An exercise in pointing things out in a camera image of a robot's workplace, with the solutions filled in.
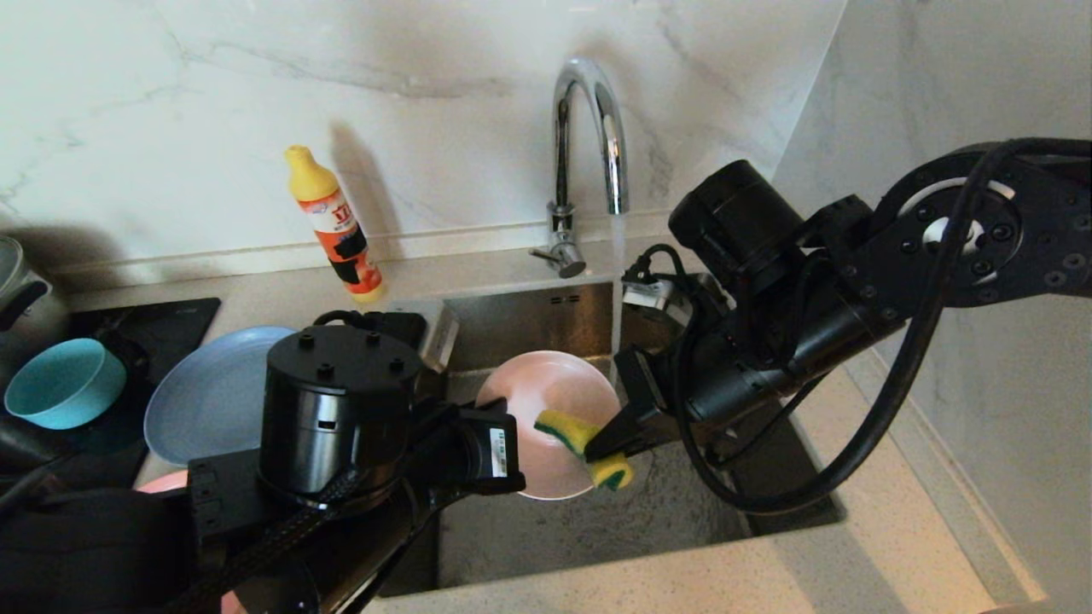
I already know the yellow sponge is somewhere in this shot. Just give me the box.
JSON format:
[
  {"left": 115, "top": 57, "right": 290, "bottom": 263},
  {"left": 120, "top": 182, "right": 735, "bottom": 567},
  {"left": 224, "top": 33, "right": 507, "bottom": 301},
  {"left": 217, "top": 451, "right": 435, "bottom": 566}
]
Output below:
[{"left": 535, "top": 409, "right": 634, "bottom": 492}]

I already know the small light pink plate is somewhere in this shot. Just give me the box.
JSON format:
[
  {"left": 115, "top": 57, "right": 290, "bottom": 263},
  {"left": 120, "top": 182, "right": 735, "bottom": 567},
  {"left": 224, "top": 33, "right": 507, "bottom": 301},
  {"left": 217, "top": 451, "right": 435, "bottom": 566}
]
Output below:
[{"left": 475, "top": 350, "right": 622, "bottom": 501}]

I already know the blue plate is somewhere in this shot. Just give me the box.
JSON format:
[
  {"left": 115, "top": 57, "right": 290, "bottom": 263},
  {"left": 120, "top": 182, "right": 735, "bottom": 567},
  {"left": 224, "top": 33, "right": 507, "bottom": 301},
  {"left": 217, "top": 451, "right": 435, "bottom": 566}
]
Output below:
[{"left": 143, "top": 326, "right": 298, "bottom": 466}]

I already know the orange yellow dish soap bottle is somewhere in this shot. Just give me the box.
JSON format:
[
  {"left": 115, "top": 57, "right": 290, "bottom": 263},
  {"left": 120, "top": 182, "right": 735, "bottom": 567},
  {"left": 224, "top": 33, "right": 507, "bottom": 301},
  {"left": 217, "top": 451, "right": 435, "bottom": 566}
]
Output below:
[{"left": 284, "top": 145, "right": 385, "bottom": 304}]

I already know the chrome gooseneck faucet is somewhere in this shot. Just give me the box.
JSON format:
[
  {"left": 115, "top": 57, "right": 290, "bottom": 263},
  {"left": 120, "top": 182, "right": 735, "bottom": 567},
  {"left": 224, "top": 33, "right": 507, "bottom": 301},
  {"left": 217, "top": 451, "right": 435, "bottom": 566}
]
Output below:
[{"left": 529, "top": 56, "right": 630, "bottom": 280}]

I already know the teal bowl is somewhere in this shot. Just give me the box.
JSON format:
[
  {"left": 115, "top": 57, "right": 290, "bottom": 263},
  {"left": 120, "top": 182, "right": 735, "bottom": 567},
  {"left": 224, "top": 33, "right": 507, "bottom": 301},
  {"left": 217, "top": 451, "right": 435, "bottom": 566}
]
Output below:
[{"left": 4, "top": 339, "right": 129, "bottom": 430}]

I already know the stainless steel sink basin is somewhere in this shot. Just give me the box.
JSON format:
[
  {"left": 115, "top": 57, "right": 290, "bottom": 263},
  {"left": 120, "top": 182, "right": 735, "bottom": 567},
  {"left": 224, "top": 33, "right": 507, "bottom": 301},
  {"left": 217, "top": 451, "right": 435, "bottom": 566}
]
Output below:
[{"left": 372, "top": 277, "right": 845, "bottom": 598}]

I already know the large pink plate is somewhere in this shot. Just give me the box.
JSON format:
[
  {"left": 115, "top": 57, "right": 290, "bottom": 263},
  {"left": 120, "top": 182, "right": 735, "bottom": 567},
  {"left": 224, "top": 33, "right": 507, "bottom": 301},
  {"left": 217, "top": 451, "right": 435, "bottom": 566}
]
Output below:
[{"left": 136, "top": 469, "right": 248, "bottom": 614}]

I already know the black induction cooktop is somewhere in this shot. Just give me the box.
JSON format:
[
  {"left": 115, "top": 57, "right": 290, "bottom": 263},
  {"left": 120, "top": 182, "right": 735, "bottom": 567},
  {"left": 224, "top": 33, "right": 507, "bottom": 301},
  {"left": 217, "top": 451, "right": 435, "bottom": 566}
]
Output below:
[{"left": 0, "top": 297, "right": 221, "bottom": 491}]

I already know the black frying pan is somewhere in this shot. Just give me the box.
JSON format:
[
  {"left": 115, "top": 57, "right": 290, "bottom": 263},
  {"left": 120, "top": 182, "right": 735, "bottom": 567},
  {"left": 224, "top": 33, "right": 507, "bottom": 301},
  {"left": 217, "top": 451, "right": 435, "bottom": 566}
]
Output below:
[{"left": 0, "top": 341, "right": 154, "bottom": 491}]

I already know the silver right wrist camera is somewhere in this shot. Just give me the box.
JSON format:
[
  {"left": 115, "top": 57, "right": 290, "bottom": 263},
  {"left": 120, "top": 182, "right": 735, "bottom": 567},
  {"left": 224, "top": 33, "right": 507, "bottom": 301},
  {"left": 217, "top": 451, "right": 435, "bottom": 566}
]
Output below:
[{"left": 623, "top": 269, "right": 694, "bottom": 331}]

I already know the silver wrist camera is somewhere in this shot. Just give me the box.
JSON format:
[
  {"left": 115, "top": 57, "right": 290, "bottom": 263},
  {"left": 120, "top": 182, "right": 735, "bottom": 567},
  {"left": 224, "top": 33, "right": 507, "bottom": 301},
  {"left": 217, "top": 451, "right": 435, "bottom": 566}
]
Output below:
[
  {"left": 409, "top": 298, "right": 460, "bottom": 374},
  {"left": 623, "top": 269, "right": 694, "bottom": 331}
]

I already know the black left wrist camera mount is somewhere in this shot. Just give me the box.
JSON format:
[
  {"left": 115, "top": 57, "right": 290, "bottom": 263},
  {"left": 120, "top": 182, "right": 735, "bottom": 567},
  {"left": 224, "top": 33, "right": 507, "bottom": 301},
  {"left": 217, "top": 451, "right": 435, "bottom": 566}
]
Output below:
[{"left": 260, "top": 324, "right": 423, "bottom": 506}]

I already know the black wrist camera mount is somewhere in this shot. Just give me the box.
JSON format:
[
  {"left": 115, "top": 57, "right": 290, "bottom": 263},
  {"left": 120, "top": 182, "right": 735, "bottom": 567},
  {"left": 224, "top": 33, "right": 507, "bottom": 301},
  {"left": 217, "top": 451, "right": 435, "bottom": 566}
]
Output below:
[
  {"left": 260, "top": 324, "right": 423, "bottom": 506},
  {"left": 668, "top": 159, "right": 804, "bottom": 287}
]

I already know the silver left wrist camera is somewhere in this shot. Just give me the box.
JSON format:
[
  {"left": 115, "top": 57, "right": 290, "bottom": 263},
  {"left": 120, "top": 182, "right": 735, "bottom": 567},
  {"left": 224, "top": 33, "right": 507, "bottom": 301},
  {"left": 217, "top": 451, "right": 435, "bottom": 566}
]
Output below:
[{"left": 409, "top": 298, "right": 460, "bottom": 374}]

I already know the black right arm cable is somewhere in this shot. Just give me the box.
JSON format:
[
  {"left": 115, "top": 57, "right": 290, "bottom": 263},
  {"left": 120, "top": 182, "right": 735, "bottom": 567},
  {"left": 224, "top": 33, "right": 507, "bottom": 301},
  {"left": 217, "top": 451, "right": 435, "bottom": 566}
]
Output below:
[{"left": 627, "top": 136, "right": 1092, "bottom": 515}]

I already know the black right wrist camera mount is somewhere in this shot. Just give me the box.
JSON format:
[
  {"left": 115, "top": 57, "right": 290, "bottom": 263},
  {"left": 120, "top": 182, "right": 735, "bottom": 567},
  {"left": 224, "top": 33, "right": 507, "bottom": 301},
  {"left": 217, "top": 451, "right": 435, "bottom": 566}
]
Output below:
[{"left": 668, "top": 159, "right": 804, "bottom": 287}]

